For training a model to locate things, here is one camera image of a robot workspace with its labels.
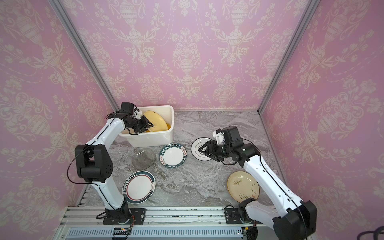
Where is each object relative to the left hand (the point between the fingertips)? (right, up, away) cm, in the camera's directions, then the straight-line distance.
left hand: (152, 125), depth 92 cm
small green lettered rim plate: (+12, -20, +5) cm, 24 cm away
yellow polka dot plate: (+8, 0, +13) cm, 15 cm away
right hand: (+30, -13, -19) cm, 38 cm away
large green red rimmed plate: (-7, -36, -4) cm, 37 cm away
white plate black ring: (+27, -13, +9) cm, 32 cm away
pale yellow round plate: (+2, +1, +12) cm, 12 cm away
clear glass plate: (-7, -21, +3) cm, 22 cm away
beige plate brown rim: (+53, -34, -8) cm, 63 cm away
